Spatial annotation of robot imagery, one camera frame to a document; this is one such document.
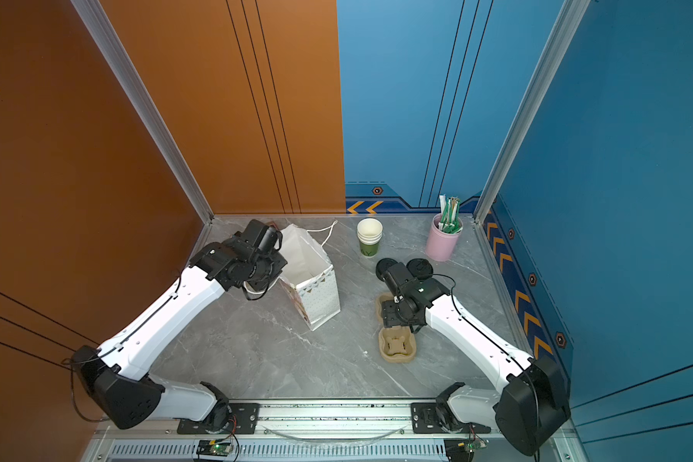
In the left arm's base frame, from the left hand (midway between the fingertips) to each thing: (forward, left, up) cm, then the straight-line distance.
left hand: (287, 261), depth 77 cm
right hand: (-9, -30, -13) cm, 34 cm away
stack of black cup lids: (+13, -28, -20) cm, 36 cm away
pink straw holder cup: (+20, -49, -17) cm, 55 cm away
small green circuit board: (-40, +16, -25) cm, 49 cm away
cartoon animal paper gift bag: (+10, -2, -24) cm, 26 cm away
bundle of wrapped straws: (+24, -50, -4) cm, 55 cm away
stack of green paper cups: (+21, -23, -12) cm, 34 cm away
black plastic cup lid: (+7, -39, -13) cm, 42 cm away
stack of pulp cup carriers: (-15, -31, -21) cm, 40 cm away
